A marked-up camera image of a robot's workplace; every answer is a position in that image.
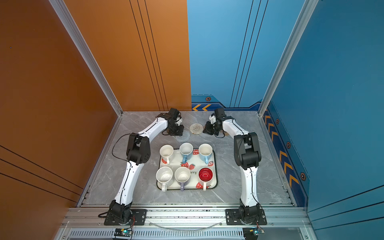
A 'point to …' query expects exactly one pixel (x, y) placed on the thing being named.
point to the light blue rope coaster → (185, 137)
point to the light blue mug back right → (205, 151)
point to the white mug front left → (164, 175)
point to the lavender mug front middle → (182, 174)
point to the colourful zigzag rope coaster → (196, 128)
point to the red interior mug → (205, 175)
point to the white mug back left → (166, 151)
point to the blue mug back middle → (186, 150)
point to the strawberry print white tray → (194, 174)
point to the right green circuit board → (251, 233)
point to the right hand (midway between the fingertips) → (203, 131)
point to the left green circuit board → (125, 232)
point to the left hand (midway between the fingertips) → (182, 132)
